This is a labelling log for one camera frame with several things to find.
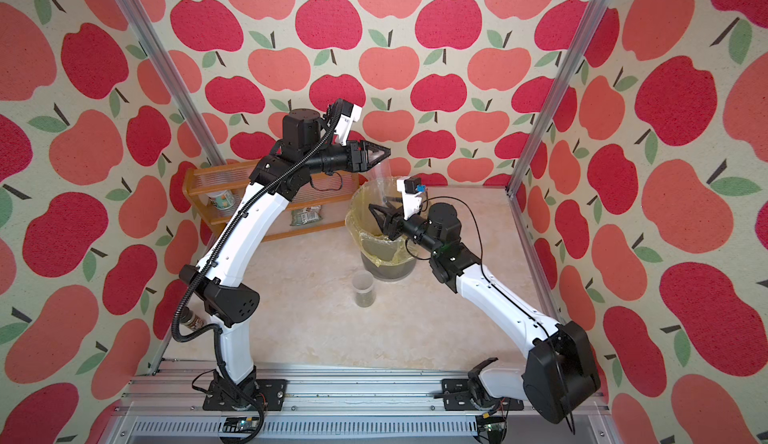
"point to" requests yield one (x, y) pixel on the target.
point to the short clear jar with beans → (364, 288)
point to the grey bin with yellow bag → (382, 258)
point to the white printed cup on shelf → (222, 200)
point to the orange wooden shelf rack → (215, 191)
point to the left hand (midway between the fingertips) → (388, 158)
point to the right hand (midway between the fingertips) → (379, 208)
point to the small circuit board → (240, 425)
